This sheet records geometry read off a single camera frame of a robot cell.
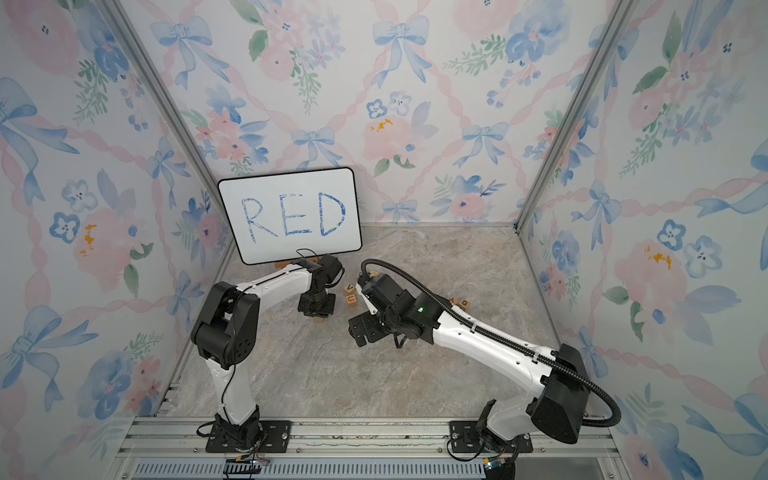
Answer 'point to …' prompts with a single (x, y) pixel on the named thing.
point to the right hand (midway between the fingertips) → (366, 322)
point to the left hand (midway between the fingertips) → (325, 312)
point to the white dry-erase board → (273, 216)
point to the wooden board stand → (283, 264)
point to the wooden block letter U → (351, 300)
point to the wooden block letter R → (318, 319)
